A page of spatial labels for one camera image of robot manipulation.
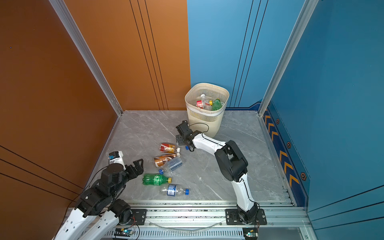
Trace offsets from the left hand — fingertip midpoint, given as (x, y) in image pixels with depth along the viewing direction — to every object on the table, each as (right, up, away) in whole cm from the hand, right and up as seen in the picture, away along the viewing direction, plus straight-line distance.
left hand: (137, 161), depth 74 cm
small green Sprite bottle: (+43, +32, +20) cm, 57 cm away
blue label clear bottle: (+24, +4, +22) cm, 33 cm away
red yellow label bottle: (+11, +4, +19) cm, 23 cm away
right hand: (+21, +9, +23) cm, 32 cm away
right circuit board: (+56, -34, -3) cm, 65 cm away
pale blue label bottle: (+15, -6, +12) cm, 20 cm away
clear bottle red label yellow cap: (+31, +31, +15) cm, 47 cm away
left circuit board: (-5, -33, -4) cm, 33 cm away
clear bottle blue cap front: (+18, -16, +3) cm, 24 cm away
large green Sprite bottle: (+8, -11, +6) cm, 15 cm away
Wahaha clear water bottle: (+34, +36, +25) cm, 56 cm away
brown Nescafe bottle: (+9, -3, +13) cm, 16 cm away
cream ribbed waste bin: (+36, +32, +19) cm, 52 cm away
